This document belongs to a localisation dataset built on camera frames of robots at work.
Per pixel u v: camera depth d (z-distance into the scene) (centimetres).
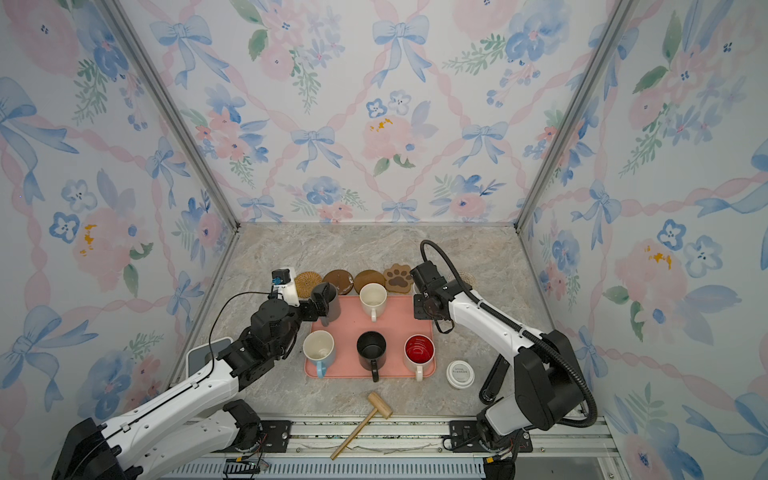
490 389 78
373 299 94
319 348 85
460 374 78
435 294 62
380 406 77
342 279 103
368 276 104
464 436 74
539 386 42
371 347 86
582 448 73
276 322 57
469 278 104
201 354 82
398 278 104
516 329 48
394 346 91
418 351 87
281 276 64
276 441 74
